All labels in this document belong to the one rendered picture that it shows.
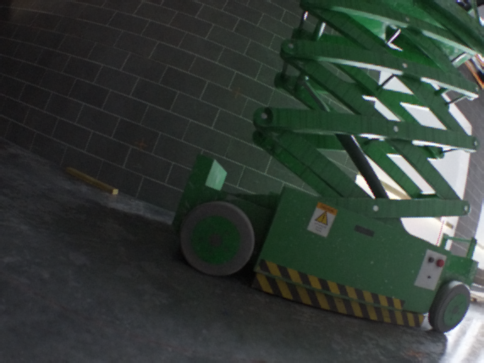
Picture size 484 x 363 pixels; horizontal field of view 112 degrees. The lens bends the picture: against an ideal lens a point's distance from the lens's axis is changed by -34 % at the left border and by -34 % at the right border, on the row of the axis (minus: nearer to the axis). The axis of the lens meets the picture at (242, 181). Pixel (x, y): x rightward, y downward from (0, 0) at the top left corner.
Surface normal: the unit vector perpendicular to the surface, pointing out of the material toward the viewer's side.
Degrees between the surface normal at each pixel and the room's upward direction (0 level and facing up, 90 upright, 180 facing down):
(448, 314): 90
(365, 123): 90
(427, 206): 90
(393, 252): 90
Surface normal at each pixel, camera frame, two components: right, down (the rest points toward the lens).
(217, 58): 0.23, 0.04
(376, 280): -0.03, -0.07
